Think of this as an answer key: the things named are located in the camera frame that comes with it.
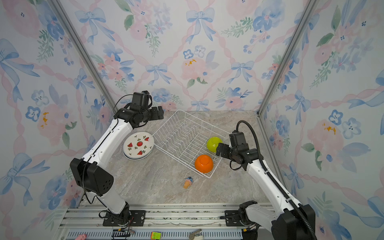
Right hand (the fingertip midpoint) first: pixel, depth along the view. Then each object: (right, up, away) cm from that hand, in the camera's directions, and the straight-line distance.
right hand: (224, 149), depth 82 cm
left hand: (-37, +21, 0) cm, 43 cm away
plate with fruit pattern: (-53, 0, +16) cm, 55 cm away
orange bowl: (-11, -9, +4) cm, 14 cm away
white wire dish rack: (-18, +3, +19) cm, 26 cm away
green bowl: (-4, +2, +13) cm, 14 cm away
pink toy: (-67, -38, -14) cm, 78 cm away
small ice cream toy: (-20, -19, +1) cm, 27 cm away
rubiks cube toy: (-34, -37, -14) cm, 52 cm away
